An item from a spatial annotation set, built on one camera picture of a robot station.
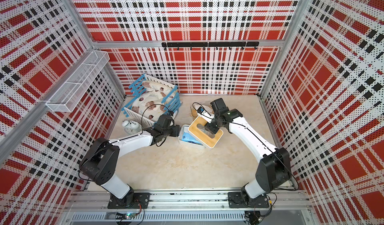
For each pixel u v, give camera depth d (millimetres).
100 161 454
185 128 932
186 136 903
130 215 690
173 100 1021
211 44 890
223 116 582
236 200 723
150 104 1041
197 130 799
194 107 1010
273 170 418
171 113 835
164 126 716
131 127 890
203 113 732
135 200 728
